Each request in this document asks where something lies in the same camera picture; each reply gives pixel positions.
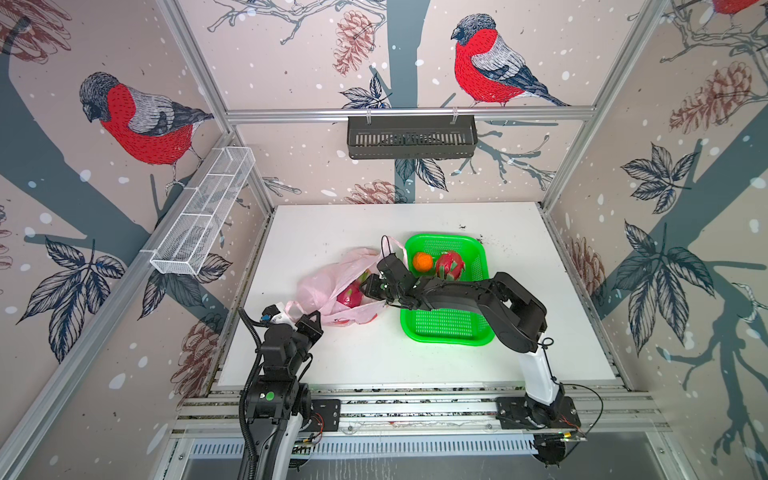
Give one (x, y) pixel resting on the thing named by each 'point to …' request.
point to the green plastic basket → (463, 327)
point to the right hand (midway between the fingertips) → (358, 291)
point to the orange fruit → (422, 262)
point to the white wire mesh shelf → (204, 207)
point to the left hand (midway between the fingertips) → (319, 311)
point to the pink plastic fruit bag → (318, 288)
